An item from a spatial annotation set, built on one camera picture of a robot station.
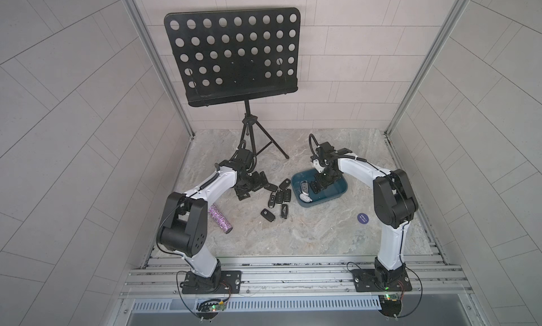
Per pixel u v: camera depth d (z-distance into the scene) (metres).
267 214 0.86
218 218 0.83
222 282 0.70
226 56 0.63
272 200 0.90
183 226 0.44
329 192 0.93
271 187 0.94
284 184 0.96
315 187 0.93
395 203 0.51
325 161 0.71
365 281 0.71
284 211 0.87
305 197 0.91
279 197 0.91
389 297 0.69
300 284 0.72
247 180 0.74
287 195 0.91
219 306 0.65
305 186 0.94
